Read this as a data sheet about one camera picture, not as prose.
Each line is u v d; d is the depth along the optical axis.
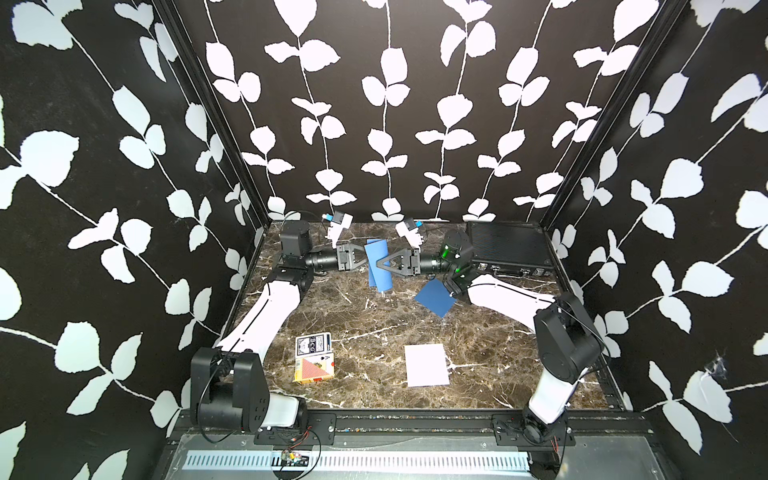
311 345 0.86
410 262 0.67
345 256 0.68
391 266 0.69
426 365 0.84
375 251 0.70
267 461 0.70
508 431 0.73
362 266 0.70
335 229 0.70
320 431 0.74
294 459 0.71
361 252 0.70
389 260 0.70
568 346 0.48
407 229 0.72
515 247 1.23
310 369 0.82
